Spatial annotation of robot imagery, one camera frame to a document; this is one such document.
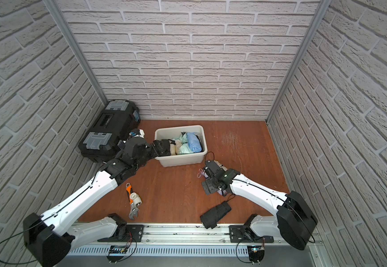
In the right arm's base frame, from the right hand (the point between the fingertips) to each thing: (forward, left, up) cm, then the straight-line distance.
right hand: (216, 182), depth 85 cm
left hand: (+13, +26, +20) cm, 36 cm away
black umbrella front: (-17, +5, -3) cm, 18 cm away
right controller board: (-31, -14, -7) cm, 34 cm away
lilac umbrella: (+7, +7, -4) cm, 11 cm away
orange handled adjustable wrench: (-10, +42, -4) cm, 43 cm away
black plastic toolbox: (+38, +55, +13) cm, 68 cm away
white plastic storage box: (+30, +24, +7) cm, 39 cm away
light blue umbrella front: (+21, +10, +8) cm, 25 cm away
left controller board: (-25, +48, -7) cm, 55 cm away
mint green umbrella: (+18, +16, +7) cm, 25 cm away
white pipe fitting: (-6, +41, -2) cm, 41 cm away
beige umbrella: (+24, +23, -1) cm, 33 cm away
